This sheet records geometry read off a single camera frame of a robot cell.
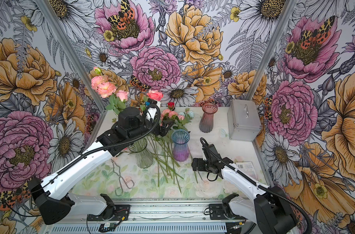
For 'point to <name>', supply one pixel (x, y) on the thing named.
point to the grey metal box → (244, 120)
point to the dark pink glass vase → (206, 123)
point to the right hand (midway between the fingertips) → (199, 168)
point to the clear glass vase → (144, 158)
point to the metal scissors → (129, 184)
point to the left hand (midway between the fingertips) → (165, 122)
